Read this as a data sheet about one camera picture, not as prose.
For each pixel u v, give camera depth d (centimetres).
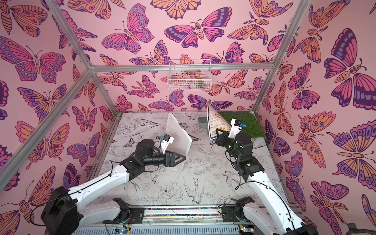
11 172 51
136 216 73
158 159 66
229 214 73
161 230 70
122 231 71
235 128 65
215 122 76
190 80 106
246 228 71
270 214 45
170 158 65
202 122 114
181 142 77
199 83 95
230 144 63
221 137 64
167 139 69
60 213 40
